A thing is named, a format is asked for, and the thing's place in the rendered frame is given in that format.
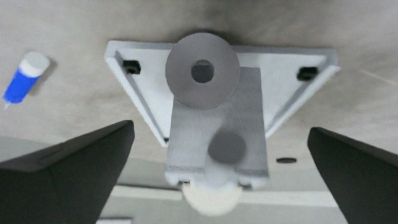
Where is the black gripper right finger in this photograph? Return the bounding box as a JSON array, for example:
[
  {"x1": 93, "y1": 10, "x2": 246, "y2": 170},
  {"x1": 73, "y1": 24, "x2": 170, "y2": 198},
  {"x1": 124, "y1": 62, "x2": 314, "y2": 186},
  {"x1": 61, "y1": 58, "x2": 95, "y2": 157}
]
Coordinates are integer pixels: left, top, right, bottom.
[{"x1": 307, "y1": 127, "x2": 398, "y2": 224}]

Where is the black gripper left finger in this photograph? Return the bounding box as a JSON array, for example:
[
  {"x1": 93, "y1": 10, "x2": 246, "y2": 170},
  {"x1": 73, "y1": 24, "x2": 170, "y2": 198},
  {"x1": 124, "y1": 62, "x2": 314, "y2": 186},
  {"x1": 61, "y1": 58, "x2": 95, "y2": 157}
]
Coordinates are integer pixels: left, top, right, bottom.
[{"x1": 0, "y1": 120, "x2": 135, "y2": 224}]

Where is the blue screwdriver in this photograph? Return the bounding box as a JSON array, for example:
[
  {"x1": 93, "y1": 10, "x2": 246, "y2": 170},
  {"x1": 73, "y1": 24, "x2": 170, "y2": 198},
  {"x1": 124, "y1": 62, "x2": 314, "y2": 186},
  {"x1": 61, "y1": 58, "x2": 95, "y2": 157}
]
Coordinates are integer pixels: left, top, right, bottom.
[{"x1": 5, "y1": 51, "x2": 51, "y2": 109}]

